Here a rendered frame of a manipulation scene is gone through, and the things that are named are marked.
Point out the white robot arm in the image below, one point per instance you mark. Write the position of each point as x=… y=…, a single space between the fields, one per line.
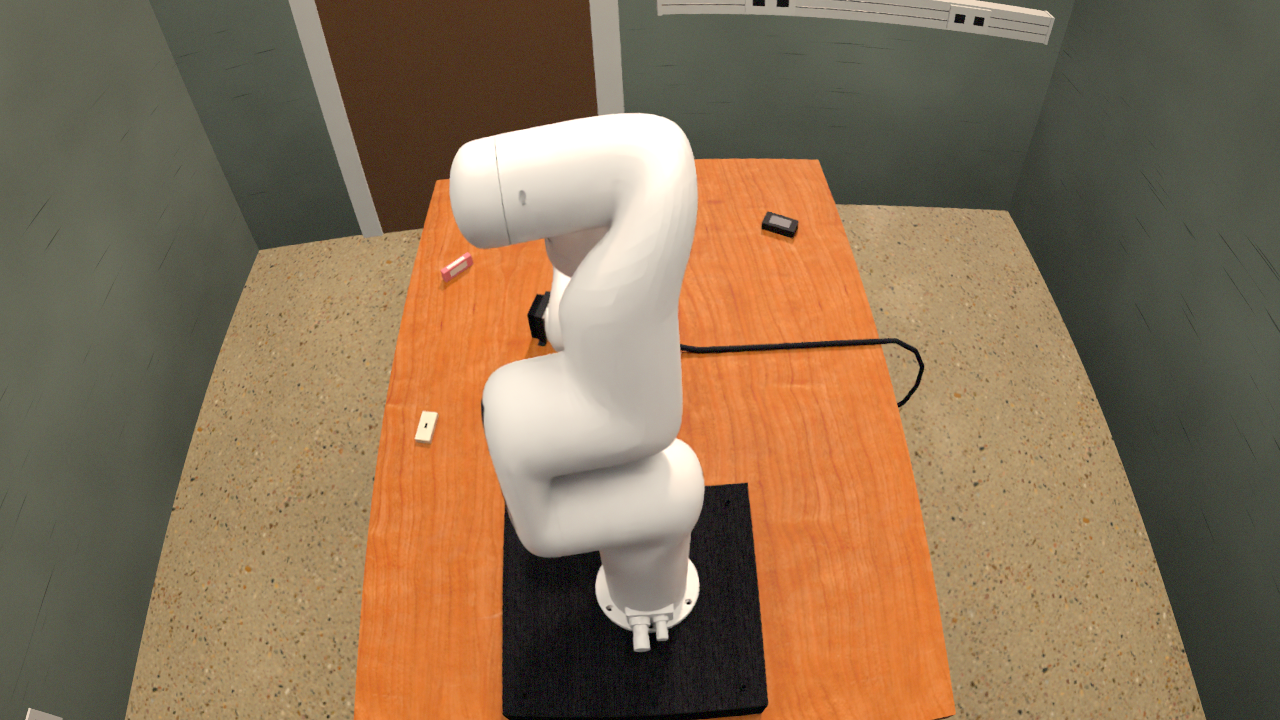
x=628 y=182

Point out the pink rectangular block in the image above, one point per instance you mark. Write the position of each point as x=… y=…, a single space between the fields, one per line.
x=456 y=267

